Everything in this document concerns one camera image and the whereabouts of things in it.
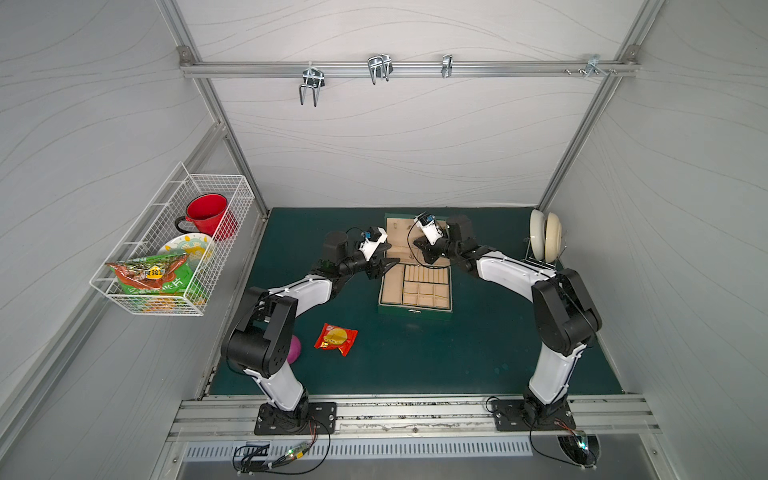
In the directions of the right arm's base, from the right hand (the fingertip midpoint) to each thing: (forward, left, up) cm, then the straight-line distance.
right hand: (417, 236), depth 93 cm
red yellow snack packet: (-29, +24, -13) cm, 39 cm away
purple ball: (-34, +33, -10) cm, 48 cm away
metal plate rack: (0, -42, -12) cm, 43 cm away
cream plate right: (+2, -43, -1) cm, 43 cm away
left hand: (-8, +7, +3) cm, 11 cm away
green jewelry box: (-12, 0, -12) cm, 17 cm away
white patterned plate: (-21, +51, +19) cm, 59 cm away
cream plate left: (+3, -38, -1) cm, 38 cm away
